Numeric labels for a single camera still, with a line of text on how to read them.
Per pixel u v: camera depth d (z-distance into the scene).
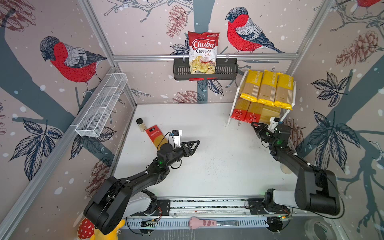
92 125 0.70
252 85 0.82
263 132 0.78
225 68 0.95
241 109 0.93
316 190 0.42
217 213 0.73
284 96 0.76
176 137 0.73
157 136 0.99
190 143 0.73
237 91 0.81
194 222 0.67
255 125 0.86
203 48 0.83
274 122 0.80
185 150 0.70
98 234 0.62
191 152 0.71
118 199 0.42
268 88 0.80
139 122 0.98
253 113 0.90
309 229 0.66
